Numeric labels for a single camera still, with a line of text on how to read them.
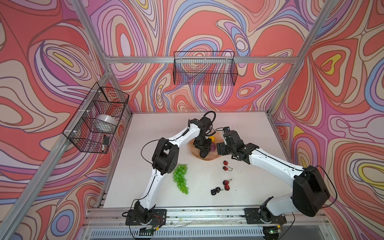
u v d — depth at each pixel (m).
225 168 0.89
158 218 0.72
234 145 0.64
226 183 0.84
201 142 0.84
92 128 0.73
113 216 0.75
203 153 0.90
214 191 0.80
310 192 0.42
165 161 0.58
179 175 0.84
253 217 0.73
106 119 0.73
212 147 0.91
